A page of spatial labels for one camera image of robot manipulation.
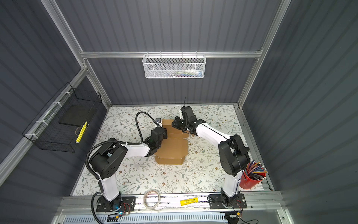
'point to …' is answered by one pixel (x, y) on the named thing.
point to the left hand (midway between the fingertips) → (164, 127)
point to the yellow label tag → (189, 201)
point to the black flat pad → (75, 115)
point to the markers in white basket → (186, 73)
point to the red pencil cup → (246, 183)
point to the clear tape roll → (145, 202)
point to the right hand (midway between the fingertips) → (172, 122)
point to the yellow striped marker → (82, 132)
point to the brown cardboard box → (174, 149)
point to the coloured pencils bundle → (256, 171)
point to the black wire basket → (62, 123)
